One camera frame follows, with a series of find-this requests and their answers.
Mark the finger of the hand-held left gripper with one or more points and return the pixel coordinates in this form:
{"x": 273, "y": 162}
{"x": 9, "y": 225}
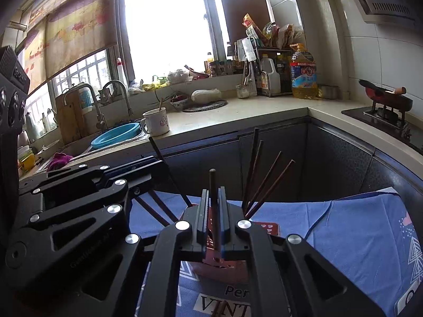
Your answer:
{"x": 66, "y": 261}
{"x": 82, "y": 180}

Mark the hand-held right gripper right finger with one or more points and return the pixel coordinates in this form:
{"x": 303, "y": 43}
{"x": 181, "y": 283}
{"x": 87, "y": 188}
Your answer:
{"x": 224, "y": 218}

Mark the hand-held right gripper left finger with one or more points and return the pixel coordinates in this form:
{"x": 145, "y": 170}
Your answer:
{"x": 202, "y": 218}

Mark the orange plastic utensil holder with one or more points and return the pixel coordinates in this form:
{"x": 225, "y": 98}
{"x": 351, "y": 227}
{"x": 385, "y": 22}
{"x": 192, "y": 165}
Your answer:
{"x": 231, "y": 272}

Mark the black chopstick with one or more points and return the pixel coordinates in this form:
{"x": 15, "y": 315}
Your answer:
{"x": 155, "y": 147}

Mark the bundle of brown wooden chopsticks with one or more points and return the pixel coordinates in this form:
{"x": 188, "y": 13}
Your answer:
{"x": 255, "y": 134}

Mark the pink cloth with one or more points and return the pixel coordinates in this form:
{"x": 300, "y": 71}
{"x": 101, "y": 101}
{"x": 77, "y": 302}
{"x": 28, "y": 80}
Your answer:
{"x": 59, "y": 161}

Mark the yellow cup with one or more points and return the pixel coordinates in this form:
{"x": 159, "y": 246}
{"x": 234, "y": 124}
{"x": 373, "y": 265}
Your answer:
{"x": 28, "y": 163}

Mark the blue plastic basin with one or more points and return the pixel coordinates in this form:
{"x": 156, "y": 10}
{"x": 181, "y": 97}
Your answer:
{"x": 114, "y": 136}

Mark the wooden cutting board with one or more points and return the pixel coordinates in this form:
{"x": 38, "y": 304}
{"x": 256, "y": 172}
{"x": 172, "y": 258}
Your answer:
{"x": 67, "y": 119}

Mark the curved steel faucet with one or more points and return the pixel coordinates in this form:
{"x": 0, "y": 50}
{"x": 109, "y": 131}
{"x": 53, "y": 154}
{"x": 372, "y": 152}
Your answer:
{"x": 124, "y": 95}
{"x": 94, "y": 105}

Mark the white enamel mug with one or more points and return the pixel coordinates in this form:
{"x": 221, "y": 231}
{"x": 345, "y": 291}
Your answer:
{"x": 157, "y": 123}

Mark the printed roller blind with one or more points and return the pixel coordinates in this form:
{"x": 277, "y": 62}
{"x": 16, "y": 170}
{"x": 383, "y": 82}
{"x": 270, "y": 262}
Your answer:
{"x": 76, "y": 33}

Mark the patterned small bowl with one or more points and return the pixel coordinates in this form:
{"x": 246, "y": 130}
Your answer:
{"x": 179, "y": 104}

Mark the dark kitchen cabinets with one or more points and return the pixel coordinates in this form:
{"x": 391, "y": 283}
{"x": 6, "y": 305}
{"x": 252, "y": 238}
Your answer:
{"x": 330, "y": 165}

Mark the white wrapped vegetable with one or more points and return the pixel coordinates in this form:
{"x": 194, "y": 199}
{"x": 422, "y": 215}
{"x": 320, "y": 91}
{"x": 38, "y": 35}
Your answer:
{"x": 205, "y": 95}

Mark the blue printed tablecloth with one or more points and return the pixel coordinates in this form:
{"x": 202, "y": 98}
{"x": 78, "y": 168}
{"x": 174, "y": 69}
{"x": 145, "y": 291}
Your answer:
{"x": 347, "y": 237}

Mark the small glass jar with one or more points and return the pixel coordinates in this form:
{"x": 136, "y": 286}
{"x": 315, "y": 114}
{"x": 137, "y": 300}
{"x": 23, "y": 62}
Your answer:
{"x": 243, "y": 92}

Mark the white plastic bag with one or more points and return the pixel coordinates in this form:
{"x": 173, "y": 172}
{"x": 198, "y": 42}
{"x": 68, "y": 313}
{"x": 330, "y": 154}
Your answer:
{"x": 180, "y": 76}

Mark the white plastic jug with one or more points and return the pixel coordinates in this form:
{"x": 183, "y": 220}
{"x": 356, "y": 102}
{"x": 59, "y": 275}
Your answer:
{"x": 270, "y": 79}

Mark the metal spice rack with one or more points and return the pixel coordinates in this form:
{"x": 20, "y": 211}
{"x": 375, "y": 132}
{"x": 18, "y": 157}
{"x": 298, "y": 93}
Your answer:
{"x": 286, "y": 72}

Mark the yellow cooking oil bottle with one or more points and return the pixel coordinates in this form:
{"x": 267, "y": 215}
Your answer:
{"x": 304, "y": 79}

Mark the steel cleaver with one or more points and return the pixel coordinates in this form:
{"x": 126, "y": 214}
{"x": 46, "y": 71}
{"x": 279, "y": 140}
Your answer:
{"x": 248, "y": 50}

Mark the black gas stove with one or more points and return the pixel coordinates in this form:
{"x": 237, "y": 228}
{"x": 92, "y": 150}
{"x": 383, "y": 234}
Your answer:
{"x": 383, "y": 122}

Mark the pile of snack bags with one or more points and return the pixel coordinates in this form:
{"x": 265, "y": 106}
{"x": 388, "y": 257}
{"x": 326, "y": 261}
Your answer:
{"x": 274, "y": 33}

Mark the red frying pan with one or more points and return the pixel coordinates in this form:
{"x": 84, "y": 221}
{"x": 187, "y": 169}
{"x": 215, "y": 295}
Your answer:
{"x": 386, "y": 97}

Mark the brown board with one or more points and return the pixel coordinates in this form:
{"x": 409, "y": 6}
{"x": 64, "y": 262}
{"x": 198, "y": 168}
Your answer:
{"x": 243, "y": 16}

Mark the white square device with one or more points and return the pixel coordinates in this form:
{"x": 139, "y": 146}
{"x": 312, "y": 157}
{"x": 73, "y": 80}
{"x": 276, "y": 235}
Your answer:
{"x": 408, "y": 303}

